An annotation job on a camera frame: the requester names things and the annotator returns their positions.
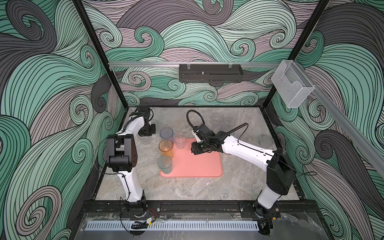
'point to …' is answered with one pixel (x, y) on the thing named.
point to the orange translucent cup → (165, 146)
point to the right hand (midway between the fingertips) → (192, 150)
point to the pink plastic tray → (185, 164)
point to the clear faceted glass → (180, 139)
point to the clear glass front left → (145, 140)
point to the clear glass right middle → (248, 138)
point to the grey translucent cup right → (266, 141)
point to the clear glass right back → (229, 122)
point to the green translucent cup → (164, 162)
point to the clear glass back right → (217, 120)
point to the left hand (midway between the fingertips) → (150, 132)
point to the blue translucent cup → (166, 132)
